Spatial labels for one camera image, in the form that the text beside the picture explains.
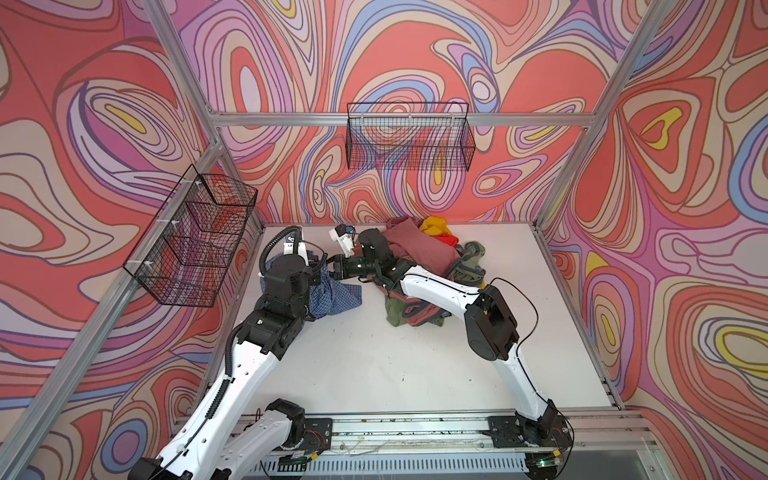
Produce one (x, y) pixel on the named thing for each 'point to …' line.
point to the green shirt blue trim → (471, 270)
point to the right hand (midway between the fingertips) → (319, 275)
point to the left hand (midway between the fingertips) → (303, 246)
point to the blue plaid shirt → (325, 297)
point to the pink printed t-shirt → (411, 242)
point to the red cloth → (448, 239)
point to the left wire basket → (184, 253)
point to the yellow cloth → (435, 226)
